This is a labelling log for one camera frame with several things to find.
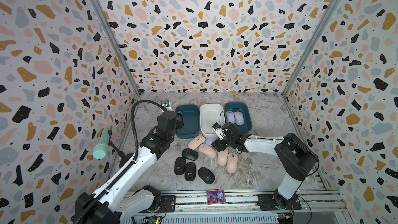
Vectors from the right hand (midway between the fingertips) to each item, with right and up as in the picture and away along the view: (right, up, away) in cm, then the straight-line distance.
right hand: (219, 140), depth 93 cm
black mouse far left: (-22, -11, -9) cm, 26 cm away
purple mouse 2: (+8, +13, +11) cm, 19 cm away
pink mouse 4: (+7, -11, -8) cm, 15 cm away
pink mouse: (-14, -1, 0) cm, 14 cm away
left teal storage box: (-19, +15, +14) cm, 28 cm away
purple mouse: (-5, 0, 0) cm, 5 cm away
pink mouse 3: (+2, -8, -6) cm, 11 cm away
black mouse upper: (-17, -7, -5) cm, 19 cm away
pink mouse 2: (-7, -5, -4) cm, 9 cm away
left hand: (-21, +17, -16) cm, 32 cm away
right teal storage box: (+18, +20, +14) cm, 30 cm away
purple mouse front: (+14, +12, +10) cm, 21 cm away
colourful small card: (-3, -23, -18) cm, 30 cm away
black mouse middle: (-16, -14, -12) cm, 24 cm away
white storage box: (-5, +15, +16) cm, 23 cm away
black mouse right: (-7, -15, -13) cm, 22 cm away
